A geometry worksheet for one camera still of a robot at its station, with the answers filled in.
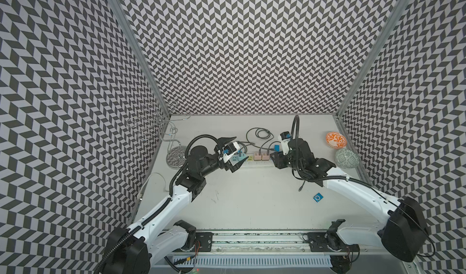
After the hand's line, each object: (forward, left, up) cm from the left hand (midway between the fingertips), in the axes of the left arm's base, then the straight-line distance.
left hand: (239, 147), depth 73 cm
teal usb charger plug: (+12, -2, -27) cm, 29 cm away
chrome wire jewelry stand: (+34, +53, -22) cm, 67 cm away
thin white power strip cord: (-10, +49, -26) cm, 56 cm away
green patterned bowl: (+8, -57, -23) cm, 62 cm away
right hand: (+1, -16, -10) cm, 19 cm away
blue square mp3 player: (-12, -37, -25) cm, 46 cm away
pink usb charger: (+6, -13, -18) cm, 23 cm away
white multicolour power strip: (+5, -5, -22) cm, 24 cm away
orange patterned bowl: (+19, -54, -22) cm, 62 cm away
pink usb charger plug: (+6, -8, -19) cm, 21 cm away
